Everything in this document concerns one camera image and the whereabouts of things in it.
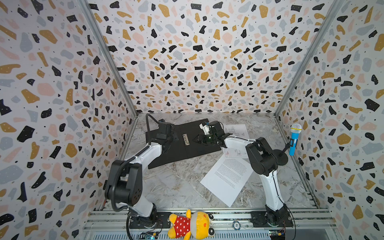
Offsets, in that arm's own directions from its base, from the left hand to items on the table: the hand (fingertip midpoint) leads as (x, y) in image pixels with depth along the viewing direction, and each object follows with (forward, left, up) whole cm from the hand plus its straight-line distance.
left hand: (175, 131), depth 92 cm
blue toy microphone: (-9, -65, +12) cm, 67 cm away
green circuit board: (-51, +9, -14) cm, 53 cm away
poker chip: (-48, -33, -14) cm, 60 cm away
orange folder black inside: (-2, -5, -15) cm, 16 cm away
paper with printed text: (-24, -31, -14) cm, 42 cm away
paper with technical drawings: (+13, -45, -16) cm, 49 cm away
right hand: (-2, -10, -5) cm, 11 cm away
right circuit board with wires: (-52, -52, -15) cm, 75 cm away
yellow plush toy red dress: (-48, -13, -6) cm, 50 cm away
